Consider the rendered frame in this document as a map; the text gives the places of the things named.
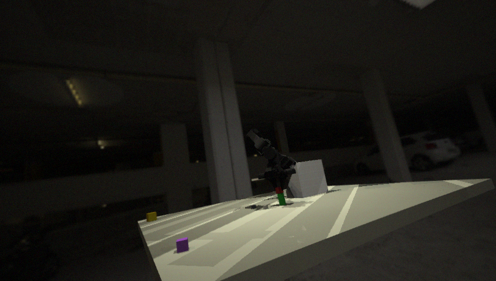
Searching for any purple block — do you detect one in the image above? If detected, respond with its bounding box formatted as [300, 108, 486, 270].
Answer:
[176, 237, 189, 253]

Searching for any yellow cube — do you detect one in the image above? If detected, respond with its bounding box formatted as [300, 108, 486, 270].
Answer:
[146, 212, 157, 222]

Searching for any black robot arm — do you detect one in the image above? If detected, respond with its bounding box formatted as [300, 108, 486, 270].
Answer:
[246, 129, 297, 177]

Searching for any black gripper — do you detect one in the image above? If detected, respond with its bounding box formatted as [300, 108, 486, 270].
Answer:
[258, 159, 296, 191]

